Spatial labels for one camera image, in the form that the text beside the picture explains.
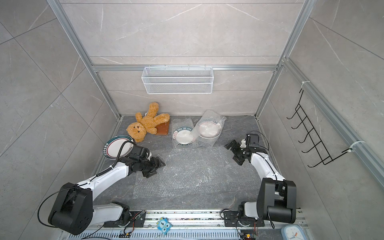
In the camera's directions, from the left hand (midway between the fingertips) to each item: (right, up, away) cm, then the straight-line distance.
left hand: (164, 165), depth 86 cm
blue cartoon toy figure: (+3, -25, -16) cm, 29 cm away
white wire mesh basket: (+7, +55, +15) cm, 57 cm away
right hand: (+39, +9, +2) cm, 40 cm away
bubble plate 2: (+8, +21, +24) cm, 32 cm away
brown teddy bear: (-21, +21, +15) cm, 33 cm away
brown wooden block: (-5, +22, +21) cm, 31 cm away
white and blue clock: (+64, -27, -18) cm, 72 cm away
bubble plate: (-38, +9, +14) cm, 42 cm away
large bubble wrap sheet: (+27, -4, +2) cm, 27 cm away
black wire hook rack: (+72, +21, -18) cm, 77 cm away
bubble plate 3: (+27, +20, +22) cm, 41 cm away
